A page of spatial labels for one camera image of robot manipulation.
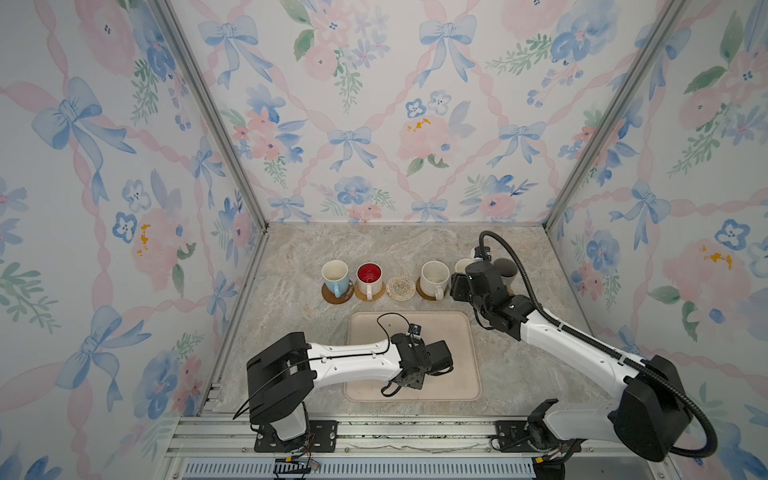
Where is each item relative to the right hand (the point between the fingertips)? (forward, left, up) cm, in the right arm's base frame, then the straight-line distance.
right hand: (459, 275), depth 84 cm
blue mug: (+4, +36, -7) cm, 37 cm away
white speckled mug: (+9, +5, -14) cm, 17 cm away
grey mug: (+8, -18, -8) cm, 21 cm away
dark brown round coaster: (+1, +39, -13) cm, 41 cm away
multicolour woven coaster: (+6, +16, -16) cm, 24 cm away
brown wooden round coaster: (+3, +8, -15) cm, 18 cm away
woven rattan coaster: (+2, +25, -16) cm, 29 cm away
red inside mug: (+8, +27, -12) cm, 30 cm away
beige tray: (-23, 0, -18) cm, 30 cm away
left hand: (-23, +14, -13) cm, 30 cm away
